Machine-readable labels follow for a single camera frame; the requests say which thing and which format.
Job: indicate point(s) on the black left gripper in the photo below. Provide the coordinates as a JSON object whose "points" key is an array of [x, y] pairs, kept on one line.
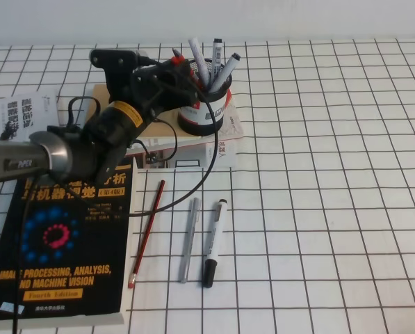
{"points": [[163, 87]]}

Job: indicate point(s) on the red capped marker pen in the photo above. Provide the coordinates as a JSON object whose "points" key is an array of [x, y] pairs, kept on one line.
{"points": [[177, 60]]}

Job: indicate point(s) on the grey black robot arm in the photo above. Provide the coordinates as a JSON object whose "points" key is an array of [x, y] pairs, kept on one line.
{"points": [[89, 153]]}

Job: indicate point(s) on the red grey ballpoint pen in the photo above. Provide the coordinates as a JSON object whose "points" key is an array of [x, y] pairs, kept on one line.
{"points": [[176, 53]]}

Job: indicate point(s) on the black mesh pen holder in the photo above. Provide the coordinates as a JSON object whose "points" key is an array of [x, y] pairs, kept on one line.
{"points": [[196, 119]]}

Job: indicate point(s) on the silver grey pen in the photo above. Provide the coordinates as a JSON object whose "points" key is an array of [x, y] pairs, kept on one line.
{"points": [[193, 218]]}

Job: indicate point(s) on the white marker tilted left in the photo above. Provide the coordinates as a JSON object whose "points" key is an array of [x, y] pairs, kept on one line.
{"points": [[199, 59]]}

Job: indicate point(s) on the grey marker tilted right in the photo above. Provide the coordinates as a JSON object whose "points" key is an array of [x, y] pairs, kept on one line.
{"points": [[225, 72]]}

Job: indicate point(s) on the white marker upright black cap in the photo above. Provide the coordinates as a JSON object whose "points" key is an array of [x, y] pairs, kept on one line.
{"points": [[216, 59]]}

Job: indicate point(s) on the white map cover book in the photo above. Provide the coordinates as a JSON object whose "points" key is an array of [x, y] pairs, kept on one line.
{"points": [[230, 131]]}

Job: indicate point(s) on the white box red text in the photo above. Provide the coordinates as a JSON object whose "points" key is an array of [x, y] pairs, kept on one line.
{"points": [[194, 156]]}

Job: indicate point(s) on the white brochure with robot picture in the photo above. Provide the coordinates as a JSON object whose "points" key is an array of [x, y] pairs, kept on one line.
{"points": [[22, 115]]}

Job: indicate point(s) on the black image processing textbook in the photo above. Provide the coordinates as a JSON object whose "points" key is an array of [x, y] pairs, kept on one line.
{"points": [[63, 253]]}

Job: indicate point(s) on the red black pencil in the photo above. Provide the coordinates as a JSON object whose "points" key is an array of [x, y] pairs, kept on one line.
{"points": [[143, 244]]}

